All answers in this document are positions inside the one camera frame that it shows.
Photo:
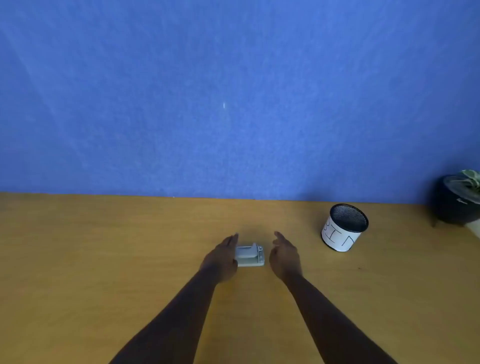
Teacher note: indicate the black mesh cup white label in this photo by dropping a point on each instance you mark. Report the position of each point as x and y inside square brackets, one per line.
[339, 236]

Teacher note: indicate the person's left forearm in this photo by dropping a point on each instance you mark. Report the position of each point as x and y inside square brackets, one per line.
[176, 318]

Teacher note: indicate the person's left hand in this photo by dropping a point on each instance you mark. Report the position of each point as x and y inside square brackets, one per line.
[219, 260]

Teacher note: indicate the wooden table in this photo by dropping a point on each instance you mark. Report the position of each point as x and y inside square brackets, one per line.
[93, 262]

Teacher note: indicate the green white leafy plant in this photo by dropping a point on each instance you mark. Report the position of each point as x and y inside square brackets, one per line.
[470, 180]

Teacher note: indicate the person's right forearm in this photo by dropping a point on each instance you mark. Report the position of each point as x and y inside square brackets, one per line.
[330, 322]

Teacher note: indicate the person's right hand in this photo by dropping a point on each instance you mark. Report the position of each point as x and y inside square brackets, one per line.
[285, 258]

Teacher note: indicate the black plant pot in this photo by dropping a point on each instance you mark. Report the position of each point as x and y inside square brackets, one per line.
[453, 208]

